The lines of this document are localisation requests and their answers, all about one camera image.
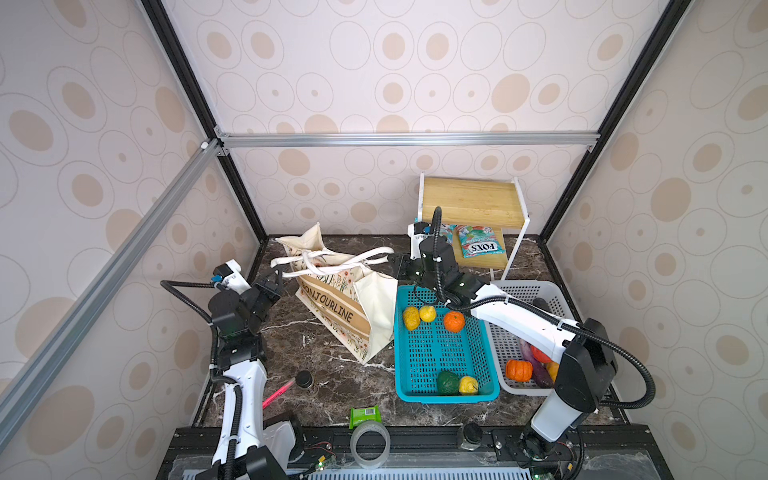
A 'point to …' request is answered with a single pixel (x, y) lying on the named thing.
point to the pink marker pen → (273, 396)
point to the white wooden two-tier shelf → (494, 202)
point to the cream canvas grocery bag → (357, 307)
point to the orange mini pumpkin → (518, 370)
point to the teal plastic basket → (441, 356)
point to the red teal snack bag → (448, 231)
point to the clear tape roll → (369, 426)
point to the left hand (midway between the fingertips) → (285, 266)
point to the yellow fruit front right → (468, 385)
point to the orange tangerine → (454, 321)
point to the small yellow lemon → (427, 313)
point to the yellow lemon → (411, 318)
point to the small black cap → (304, 379)
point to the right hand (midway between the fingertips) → (391, 256)
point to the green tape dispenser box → (360, 415)
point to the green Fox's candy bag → (478, 241)
